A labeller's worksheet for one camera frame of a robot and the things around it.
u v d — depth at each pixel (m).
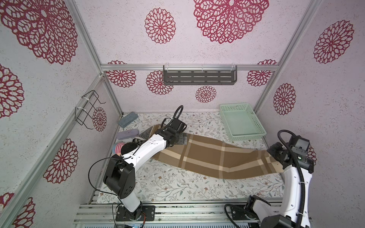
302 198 0.40
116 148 0.92
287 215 0.39
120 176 0.44
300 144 0.53
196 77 0.94
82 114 0.75
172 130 0.65
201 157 0.95
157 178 0.86
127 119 1.13
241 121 1.14
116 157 0.46
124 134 1.04
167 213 0.76
